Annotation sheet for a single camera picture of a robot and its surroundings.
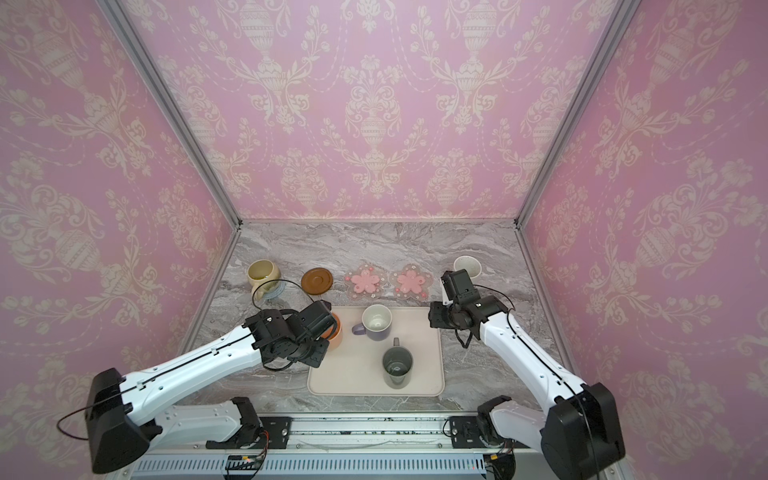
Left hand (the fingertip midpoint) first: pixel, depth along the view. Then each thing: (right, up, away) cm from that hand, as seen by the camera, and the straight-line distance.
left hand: (319, 354), depth 76 cm
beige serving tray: (+8, -6, +6) cm, 12 cm away
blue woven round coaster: (-19, +13, +23) cm, 32 cm away
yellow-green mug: (-25, +20, +21) cm, 38 cm away
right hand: (+31, +9, +7) cm, 33 cm away
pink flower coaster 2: (+25, +16, +27) cm, 40 cm away
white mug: (+44, +22, +21) cm, 53 cm away
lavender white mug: (+14, +4, +16) cm, 22 cm away
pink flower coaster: (+10, +15, +27) cm, 32 cm away
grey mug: (+20, -5, +7) cm, 22 cm away
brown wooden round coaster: (-7, +16, +27) cm, 32 cm away
